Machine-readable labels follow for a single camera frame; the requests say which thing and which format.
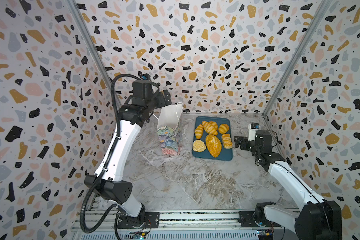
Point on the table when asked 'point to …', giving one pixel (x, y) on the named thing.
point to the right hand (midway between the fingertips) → (241, 134)
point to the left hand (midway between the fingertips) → (162, 92)
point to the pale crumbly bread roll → (198, 145)
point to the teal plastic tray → (226, 154)
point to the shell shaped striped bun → (223, 128)
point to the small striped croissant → (199, 131)
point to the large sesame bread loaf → (213, 145)
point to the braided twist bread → (227, 142)
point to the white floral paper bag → (169, 125)
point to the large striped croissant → (209, 128)
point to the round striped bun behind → (214, 123)
